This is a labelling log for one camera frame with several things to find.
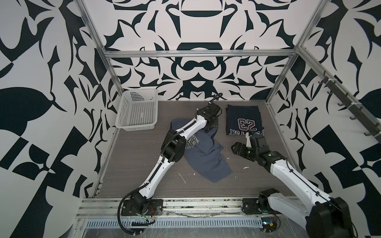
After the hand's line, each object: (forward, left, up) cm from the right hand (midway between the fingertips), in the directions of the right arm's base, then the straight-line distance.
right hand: (235, 146), depth 85 cm
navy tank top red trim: (+24, -10, -6) cm, 27 cm away
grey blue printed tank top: (-2, +18, -4) cm, 18 cm away
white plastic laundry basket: (+36, +66, -8) cm, 75 cm away
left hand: (+22, +10, -5) cm, 25 cm away
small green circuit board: (-35, -11, -11) cm, 38 cm away
